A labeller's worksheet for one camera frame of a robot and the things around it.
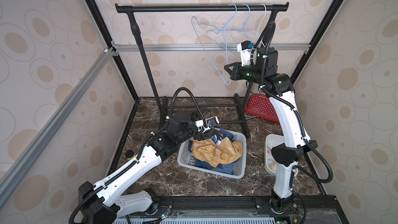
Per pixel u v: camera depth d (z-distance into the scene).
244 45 0.58
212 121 0.55
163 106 1.12
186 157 0.87
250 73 0.57
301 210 0.70
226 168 0.76
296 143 0.47
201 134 0.55
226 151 0.77
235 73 0.58
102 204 0.38
